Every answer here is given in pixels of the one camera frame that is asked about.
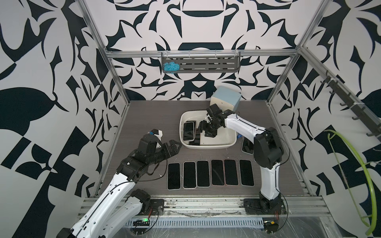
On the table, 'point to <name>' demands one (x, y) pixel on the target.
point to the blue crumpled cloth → (171, 66)
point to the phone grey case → (203, 174)
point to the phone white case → (189, 176)
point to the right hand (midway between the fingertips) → (197, 130)
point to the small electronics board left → (144, 222)
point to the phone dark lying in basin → (196, 142)
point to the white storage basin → (224, 137)
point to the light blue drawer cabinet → (225, 98)
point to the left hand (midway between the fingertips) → (173, 145)
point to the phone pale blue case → (173, 177)
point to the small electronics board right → (270, 226)
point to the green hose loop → (359, 155)
